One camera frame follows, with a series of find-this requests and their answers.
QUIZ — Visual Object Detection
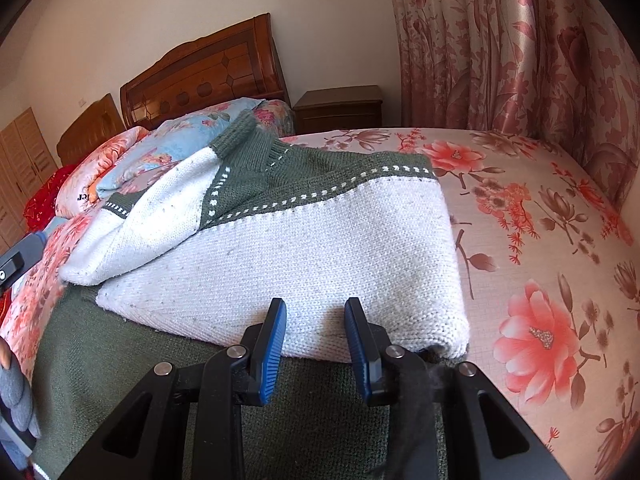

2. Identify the dark wooden nightstand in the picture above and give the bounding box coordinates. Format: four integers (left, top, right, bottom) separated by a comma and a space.
293, 84, 383, 134

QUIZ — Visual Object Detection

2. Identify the beige louvered wardrobe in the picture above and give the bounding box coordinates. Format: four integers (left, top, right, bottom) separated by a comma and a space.
0, 108, 58, 246

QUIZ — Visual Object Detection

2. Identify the grey gloved left hand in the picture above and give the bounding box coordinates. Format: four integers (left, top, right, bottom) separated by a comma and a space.
1, 339, 41, 479

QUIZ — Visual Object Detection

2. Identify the small wooden headboard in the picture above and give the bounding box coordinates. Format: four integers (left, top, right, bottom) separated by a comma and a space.
56, 93, 125, 166

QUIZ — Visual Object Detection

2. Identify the large carved wooden headboard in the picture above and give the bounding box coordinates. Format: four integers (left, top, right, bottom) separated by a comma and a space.
120, 13, 290, 130

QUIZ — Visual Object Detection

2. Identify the pink floral curtain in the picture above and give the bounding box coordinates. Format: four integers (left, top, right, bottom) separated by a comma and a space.
392, 0, 639, 208

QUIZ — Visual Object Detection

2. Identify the light blue floral pillow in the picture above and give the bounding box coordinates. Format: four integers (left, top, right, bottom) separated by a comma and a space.
96, 98, 262, 198

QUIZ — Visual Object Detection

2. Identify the pink floral pillow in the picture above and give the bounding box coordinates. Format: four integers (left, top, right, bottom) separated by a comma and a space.
54, 126, 150, 219

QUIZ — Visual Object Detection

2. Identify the red blanket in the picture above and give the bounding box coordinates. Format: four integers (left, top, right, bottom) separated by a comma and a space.
23, 164, 78, 233

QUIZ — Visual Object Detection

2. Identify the pink floral bed sheet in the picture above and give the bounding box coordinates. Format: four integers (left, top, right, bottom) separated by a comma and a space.
1, 128, 639, 479

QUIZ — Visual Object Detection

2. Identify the green and white knit sweater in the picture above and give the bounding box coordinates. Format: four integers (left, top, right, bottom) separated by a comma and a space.
34, 113, 470, 477

